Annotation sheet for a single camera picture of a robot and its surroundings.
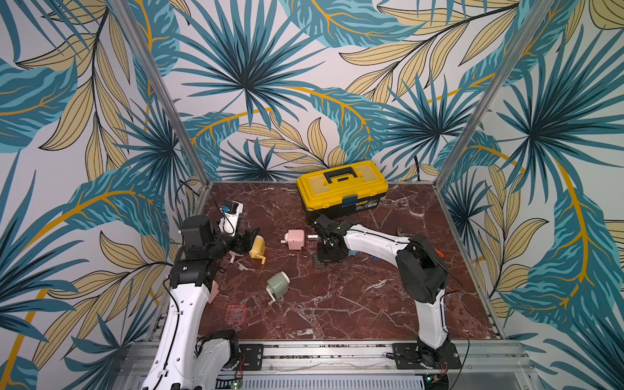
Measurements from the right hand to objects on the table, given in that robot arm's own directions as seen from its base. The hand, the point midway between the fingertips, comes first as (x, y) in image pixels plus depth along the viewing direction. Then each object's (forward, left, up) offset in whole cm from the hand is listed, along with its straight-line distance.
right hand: (324, 257), depth 93 cm
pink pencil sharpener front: (+1, +35, +1) cm, 35 cm away
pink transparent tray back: (+8, +4, 0) cm, 9 cm away
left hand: (-1, +24, +23) cm, 33 cm away
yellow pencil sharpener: (+2, +24, +5) cm, 25 cm away
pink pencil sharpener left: (-12, +39, +1) cm, 41 cm away
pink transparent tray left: (-19, +31, -1) cm, 36 cm away
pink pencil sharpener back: (+6, +11, +5) cm, 13 cm away
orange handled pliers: (+1, -46, -1) cm, 46 cm away
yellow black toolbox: (+23, -12, +14) cm, 29 cm away
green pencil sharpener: (-13, +16, +6) cm, 22 cm away
